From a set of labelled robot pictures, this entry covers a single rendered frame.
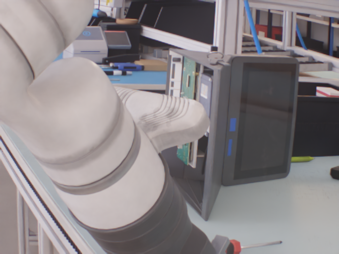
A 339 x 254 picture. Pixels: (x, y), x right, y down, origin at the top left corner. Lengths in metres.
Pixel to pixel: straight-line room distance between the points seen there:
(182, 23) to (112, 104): 3.03
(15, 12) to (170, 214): 0.21
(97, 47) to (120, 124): 2.81
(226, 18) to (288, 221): 1.77
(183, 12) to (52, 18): 3.09
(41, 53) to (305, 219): 0.79
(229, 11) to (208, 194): 1.77
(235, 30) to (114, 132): 2.38
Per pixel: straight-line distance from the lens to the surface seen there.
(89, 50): 3.33
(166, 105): 0.60
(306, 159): 1.57
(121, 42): 3.41
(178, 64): 1.34
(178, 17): 3.54
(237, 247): 1.01
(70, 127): 0.50
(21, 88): 0.47
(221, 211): 1.21
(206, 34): 3.59
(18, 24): 0.46
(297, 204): 1.28
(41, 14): 0.46
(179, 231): 0.62
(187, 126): 0.59
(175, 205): 0.60
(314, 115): 1.61
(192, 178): 1.37
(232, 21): 2.89
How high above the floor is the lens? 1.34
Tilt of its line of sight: 11 degrees down
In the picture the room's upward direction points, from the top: 4 degrees clockwise
